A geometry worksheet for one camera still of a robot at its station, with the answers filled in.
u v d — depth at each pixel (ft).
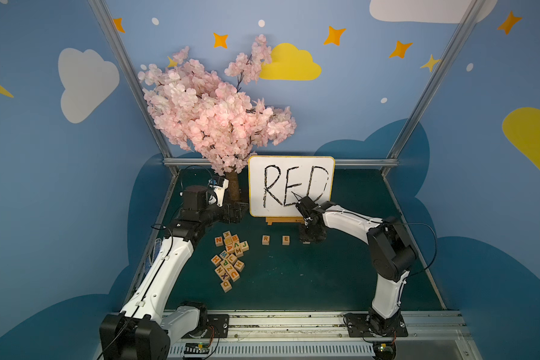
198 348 2.37
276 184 2.97
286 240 3.05
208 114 2.04
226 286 2.64
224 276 2.70
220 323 2.46
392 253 1.65
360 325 2.40
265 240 3.05
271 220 3.17
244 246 2.97
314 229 2.84
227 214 2.22
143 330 1.22
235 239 3.05
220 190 2.26
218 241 3.02
